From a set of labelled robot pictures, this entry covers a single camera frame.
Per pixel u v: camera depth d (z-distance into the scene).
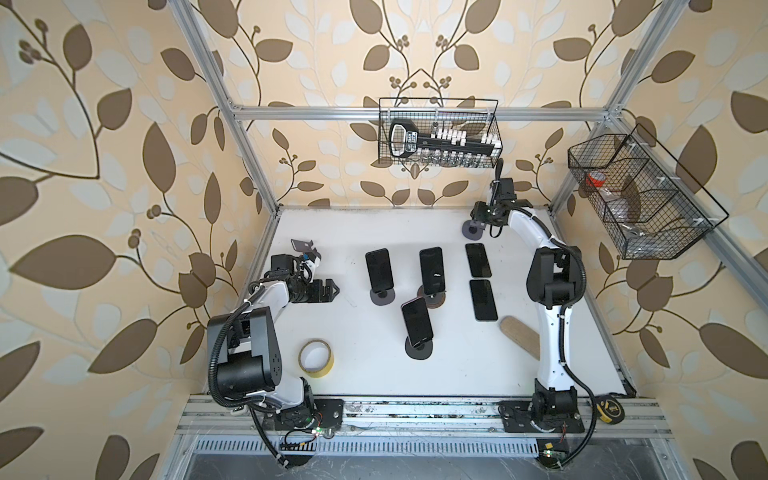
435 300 0.96
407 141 0.85
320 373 0.81
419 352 0.84
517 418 0.74
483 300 0.97
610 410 0.73
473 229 1.11
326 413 0.74
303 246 1.01
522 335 0.85
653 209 0.72
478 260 1.07
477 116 0.91
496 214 0.82
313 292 0.83
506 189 0.87
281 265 0.75
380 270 0.87
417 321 0.77
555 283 0.63
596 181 0.89
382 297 0.96
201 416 0.76
